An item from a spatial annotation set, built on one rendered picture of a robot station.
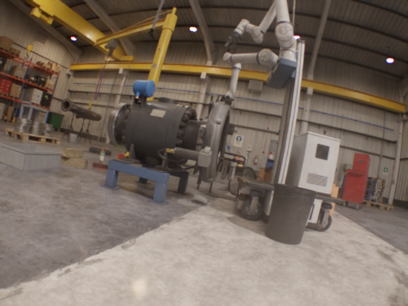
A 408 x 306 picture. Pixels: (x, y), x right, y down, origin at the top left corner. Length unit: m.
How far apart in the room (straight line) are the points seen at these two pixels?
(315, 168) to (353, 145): 11.76
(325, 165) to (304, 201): 0.68
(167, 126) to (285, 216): 1.20
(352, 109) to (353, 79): 1.91
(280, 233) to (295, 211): 0.17
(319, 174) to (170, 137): 1.32
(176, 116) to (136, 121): 0.37
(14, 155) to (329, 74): 14.28
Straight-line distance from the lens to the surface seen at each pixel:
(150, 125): 2.05
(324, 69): 14.55
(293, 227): 1.54
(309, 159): 2.05
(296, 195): 1.49
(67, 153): 2.88
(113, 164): 2.06
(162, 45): 6.20
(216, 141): 1.81
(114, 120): 2.31
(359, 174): 5.46
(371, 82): 15.31
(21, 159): 2.19
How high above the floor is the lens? 0.43
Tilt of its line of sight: 1 degrees up
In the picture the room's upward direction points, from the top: 12 degrees clockwise
